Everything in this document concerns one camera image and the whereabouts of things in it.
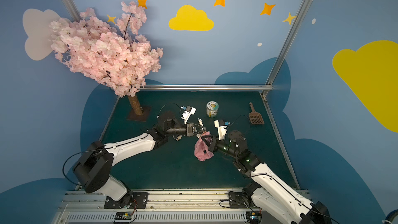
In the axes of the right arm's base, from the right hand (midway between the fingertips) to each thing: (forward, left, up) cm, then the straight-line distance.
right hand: (204, 136), depth 73 cm
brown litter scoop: (+29, -35, -23) cm, 51 cm away
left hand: (+3, -1, +3) cm, 4 cm away
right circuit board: (-29, -25, -25) cm, 46 cm away
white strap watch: (0, +2, +2) cm, 3 cm away
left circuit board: (-32, +36, -22) cm, 54 cm away
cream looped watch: (+9, +16, -20) cm, 28 cm away
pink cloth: (-1, +1, -11) cm, 11 cm away
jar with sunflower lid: (+29, -4, -14) cm, 32 cm away
